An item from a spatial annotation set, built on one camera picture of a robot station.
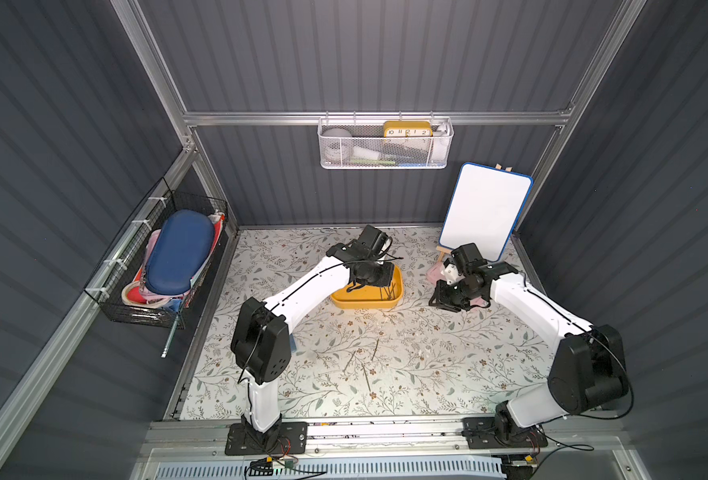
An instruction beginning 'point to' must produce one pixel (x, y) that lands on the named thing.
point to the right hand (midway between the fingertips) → (439, 300)
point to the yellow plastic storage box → (371, 297)
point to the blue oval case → (181, 243)
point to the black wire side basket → (119, 285)
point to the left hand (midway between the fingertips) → (394, 281)
